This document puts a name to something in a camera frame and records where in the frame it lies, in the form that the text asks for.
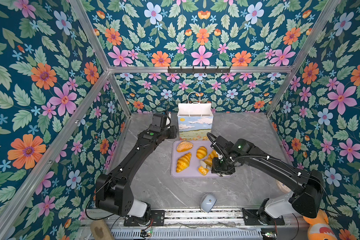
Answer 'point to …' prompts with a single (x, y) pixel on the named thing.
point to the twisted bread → (204, 171)
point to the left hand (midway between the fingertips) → (176, 125)
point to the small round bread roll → (201, 152)
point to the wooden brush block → (100, 230)
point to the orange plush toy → (319, 228)
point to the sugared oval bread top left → (185, 146)
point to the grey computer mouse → (207, 202)
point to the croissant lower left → (183, 162)
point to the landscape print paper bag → (195, 121)
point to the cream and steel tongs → (204, 165)
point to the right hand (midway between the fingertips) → (213, 171)
